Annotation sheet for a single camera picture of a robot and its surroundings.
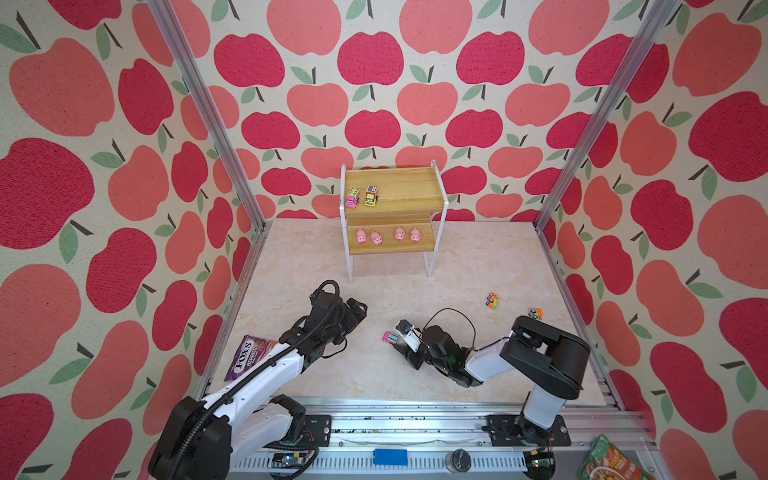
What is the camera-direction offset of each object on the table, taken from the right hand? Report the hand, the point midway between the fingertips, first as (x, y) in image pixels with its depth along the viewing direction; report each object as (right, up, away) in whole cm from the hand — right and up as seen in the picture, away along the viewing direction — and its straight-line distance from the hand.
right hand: (401, 343), depth 90 cm
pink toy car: (-3, +2, -2) cm, 5 cm away
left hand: (-11, +9, -7) cm, 15 cm away
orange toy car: (+30, +12, +6) cm, 33 cm away
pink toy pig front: (+5, +33, +4) cm, 34 cm away
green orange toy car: (+44, +8, +3) cm, 44 cm away
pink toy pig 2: (-12, +33, +3) cm, 35 cm away
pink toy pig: (-7, +32, +3) cm, 33 cm away
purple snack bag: (-45, 0, -4) cm, 45 cm away
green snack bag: (+47, -22, -21) cm, 56 cm away
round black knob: (+11, -16, -27) cm, 34 cm away
